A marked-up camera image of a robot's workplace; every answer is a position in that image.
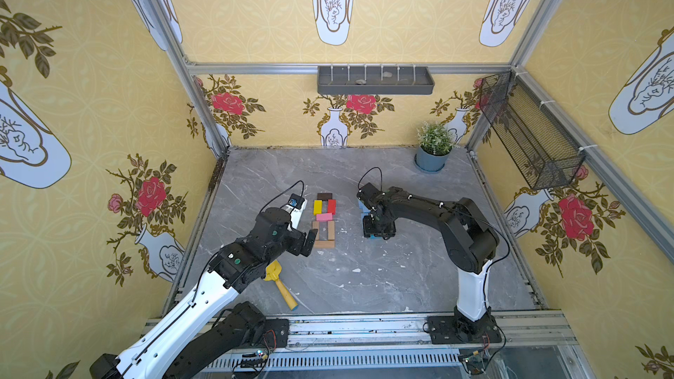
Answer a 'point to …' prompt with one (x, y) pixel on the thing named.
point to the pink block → (324, 217)
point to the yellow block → (318, 207)
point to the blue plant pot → (430, 162)
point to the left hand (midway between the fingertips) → (305, 224)
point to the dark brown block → (324, 196)
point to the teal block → (373, 237)
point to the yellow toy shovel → (272, 271)
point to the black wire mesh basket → (546, 155)
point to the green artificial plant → (435, 139)
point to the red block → (332, 206)
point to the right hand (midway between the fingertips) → (372, 237)
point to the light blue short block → (364, 214)
